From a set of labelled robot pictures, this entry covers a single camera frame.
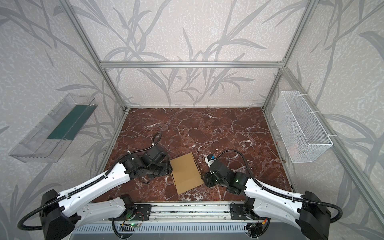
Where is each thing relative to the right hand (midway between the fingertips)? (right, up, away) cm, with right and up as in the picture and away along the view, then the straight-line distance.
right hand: (202, 172), depth 79 cm
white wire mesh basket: (+42, +21, -17) cm, 50 cm away
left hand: (-16, +4, -3) cm, 17 cm away
